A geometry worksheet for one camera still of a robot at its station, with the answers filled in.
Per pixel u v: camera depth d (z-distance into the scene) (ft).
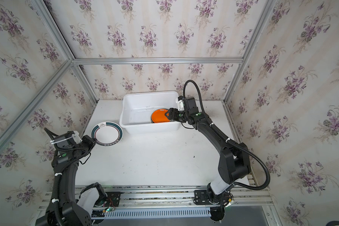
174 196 2.46
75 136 2.29
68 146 1.90
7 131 1.83
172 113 2.41
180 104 2.51
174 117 2.40
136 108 3.69
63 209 1.26
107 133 2.88
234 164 1.44
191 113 2.13
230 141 1.53
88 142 2.28
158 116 3.50
